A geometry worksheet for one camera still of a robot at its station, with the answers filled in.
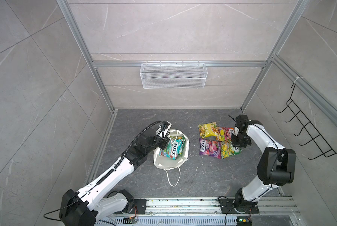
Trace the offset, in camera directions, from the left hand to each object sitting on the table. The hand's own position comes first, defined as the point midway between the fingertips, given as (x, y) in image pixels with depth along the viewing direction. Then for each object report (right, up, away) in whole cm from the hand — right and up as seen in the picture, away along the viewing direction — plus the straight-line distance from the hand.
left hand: (168, 129), depth 74 cm
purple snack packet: (+27, -14, +18) cm, 36 cm away
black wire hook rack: (+69, -8, -14) cm, 71 cm away
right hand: (+45, -10, +15) cm, 48 cm away
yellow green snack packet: (+29, -2, +27) cm, 39 cm away
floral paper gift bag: (+2, -20, -1) cm, 20 cm away
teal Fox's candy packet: (+4, -13, +12) cm, 18 cm away
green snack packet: (+41, -15, +13) cm, 45 cm away
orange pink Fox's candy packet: (+40, -5, +26) cm, 48 cm away
